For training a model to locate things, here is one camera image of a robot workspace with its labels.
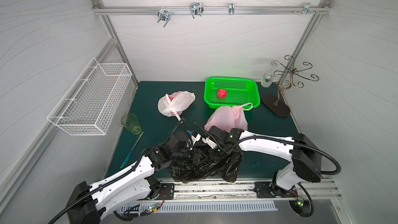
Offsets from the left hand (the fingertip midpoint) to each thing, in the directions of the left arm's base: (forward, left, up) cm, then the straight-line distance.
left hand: (206, 160), depth 70 cm
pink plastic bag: (+26, -12, -4) cm, 29 cm away
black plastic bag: (-1, -10, -5) cm, 11 cm away
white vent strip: (-16, -14, -14) cm, 25 cm away
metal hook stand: (+44, -46, -12) cm, 65 cm away
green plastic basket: (+56, -25, -12) cm, 62 cm away
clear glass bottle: (+48, -38, +6) cm, 61 cm away
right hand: (+4, -2, -8) cm, 9 cm away
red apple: (+48, -11, -7) cm, 50 cm away
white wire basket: (+20, +52, +18) cm, 58 cm away
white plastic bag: (+35, +20, -2) cm, 40 cm away
